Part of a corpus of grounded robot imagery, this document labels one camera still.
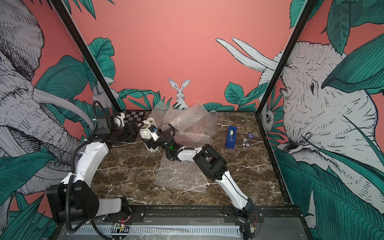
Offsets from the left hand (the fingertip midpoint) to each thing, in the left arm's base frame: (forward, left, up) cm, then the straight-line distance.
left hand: (140, 124), depth 82 cm
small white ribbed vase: (+3, -4, -1) cm, 5 cm away
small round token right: (-2, -68, -23) cm, 72 cm away
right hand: (0, -1, -8) cm, 8 cm away
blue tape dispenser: (+2, -56, -19) cm, 59 cm away
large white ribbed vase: (-4, -3, -3) cm, 6 cm away
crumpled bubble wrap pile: (+19, -27, -21) cm, 39 cm away
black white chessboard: (+26, +13, -21) cm, 36 cm away
